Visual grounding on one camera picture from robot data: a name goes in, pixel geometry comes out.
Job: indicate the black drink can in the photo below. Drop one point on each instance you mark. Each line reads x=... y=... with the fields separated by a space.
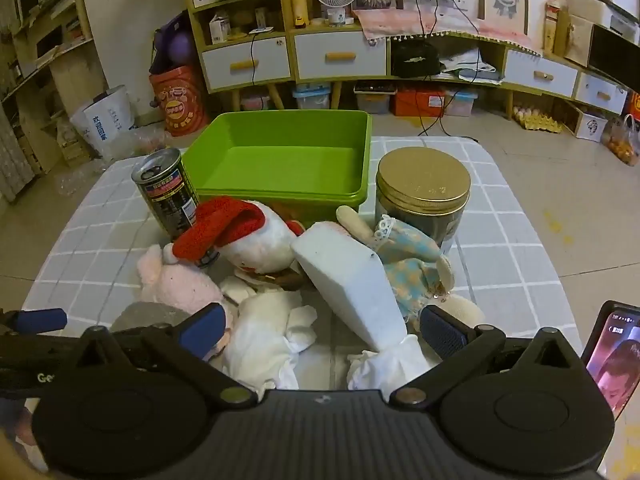
x=165 y=185

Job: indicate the white plush with red hat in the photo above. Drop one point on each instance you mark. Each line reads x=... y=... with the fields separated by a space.
x=265 y=240

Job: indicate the wooden drawer cabinet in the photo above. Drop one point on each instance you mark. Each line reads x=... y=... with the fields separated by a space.
x=340 y=30

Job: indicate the pink plush toy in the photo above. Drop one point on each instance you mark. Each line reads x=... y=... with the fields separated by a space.
x=175 y=285

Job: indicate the smartphone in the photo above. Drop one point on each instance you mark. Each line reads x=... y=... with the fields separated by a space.
x=617 y=360

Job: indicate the long wooden TV stand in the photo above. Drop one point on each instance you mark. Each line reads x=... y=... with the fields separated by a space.
x=500 y=45

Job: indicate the black bag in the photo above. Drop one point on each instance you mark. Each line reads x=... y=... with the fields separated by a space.
x=415 y=57

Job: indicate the orange storage box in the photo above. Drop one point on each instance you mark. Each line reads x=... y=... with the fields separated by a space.
x=417 y=102

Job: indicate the glass jar with gold lid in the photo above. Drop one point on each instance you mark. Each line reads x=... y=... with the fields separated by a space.
x=422 y=180

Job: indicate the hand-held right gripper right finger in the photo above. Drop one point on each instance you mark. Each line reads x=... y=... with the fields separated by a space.
x=442 y=331

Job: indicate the large white cloth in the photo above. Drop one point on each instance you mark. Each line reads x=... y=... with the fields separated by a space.
x=265 y=330

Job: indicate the green plastic bin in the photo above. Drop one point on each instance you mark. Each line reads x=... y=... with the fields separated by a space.
x=280 y=170

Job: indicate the wooden shelf cabinet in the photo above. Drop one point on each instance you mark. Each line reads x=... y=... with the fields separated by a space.
x=197 y=25

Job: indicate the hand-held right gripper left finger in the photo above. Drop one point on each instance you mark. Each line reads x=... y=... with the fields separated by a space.
x=207 y=324

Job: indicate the bag of oranges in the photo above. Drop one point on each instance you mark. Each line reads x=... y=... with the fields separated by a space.
x=625 y=142

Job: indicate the grey checked tablecloth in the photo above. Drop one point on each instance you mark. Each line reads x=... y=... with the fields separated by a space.
x=500 y=240

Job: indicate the pink table runner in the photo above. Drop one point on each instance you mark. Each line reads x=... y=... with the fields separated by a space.
x=395 y=25

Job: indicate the red snack bucket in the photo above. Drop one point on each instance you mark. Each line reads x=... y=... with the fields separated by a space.
x=177 y=102

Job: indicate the rag doll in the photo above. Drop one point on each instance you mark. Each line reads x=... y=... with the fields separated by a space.
x=405 y=250

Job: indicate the pale wooden bookshelf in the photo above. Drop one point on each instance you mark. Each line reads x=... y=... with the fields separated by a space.
x=65 y=75

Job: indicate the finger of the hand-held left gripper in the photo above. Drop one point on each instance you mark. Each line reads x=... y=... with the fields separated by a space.
x=42 y=320

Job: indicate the small milk carton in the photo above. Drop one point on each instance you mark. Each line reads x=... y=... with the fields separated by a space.
x=219 y=30

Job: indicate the patterned curtain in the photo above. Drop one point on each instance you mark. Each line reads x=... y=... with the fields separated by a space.
x=15 y=155

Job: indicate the white shelf cabinet drawer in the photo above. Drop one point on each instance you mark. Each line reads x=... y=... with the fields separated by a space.
x=245 y=65

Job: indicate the purple ball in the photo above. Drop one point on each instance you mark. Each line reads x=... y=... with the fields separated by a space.
x=177 y=45

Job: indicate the small clear storage box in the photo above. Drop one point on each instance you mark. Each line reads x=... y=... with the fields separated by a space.
x=459 y=105

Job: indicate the white sponge block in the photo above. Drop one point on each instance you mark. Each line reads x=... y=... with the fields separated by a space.
x=345 y=280

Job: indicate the black flat screen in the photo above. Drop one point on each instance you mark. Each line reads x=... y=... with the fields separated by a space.
x=612 y=55

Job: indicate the white printer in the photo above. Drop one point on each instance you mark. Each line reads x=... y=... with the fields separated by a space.
x=600 y=7

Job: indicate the clear box with dark lid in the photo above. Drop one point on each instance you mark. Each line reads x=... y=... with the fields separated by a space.
x=374 y=100

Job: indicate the egg tray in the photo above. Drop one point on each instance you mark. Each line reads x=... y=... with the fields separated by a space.
x=537 y=120

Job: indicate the clear box with blue lid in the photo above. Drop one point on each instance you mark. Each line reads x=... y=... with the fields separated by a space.
x=311 y=99

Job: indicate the white TV stand drawer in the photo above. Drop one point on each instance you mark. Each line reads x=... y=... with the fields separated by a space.
x=602 y=94
x=542 y=72

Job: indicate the white plastic bag blue print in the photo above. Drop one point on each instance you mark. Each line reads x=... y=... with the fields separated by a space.
x=107 y=120

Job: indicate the white box with cartoon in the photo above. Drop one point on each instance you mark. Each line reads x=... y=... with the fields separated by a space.
x=587 y=122

